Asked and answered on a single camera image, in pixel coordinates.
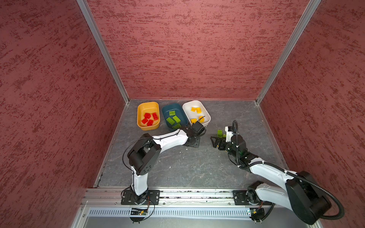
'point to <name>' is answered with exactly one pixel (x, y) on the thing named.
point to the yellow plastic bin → (149, 107)
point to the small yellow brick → (193, 109)
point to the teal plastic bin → (179, 112)
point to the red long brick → (155, 117)
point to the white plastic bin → (187, 108)
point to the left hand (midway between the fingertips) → (192, 145)
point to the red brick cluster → (147, 116)
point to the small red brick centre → (150, 122)
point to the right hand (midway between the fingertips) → (214, 140)
